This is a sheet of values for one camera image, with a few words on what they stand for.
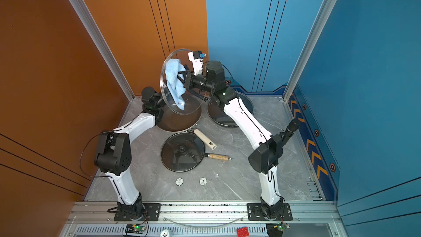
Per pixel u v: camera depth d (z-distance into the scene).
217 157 0.88
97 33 0.87
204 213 0.75
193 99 1.07
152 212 0.73
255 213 0.72
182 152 0.90
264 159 0.48
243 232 0.68
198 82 0.63
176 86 0.67
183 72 0.65
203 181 0.83
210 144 0.83
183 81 0.66
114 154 0.51
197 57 0.61
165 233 0.64
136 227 0.71
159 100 0.71
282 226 0.69
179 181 0.83
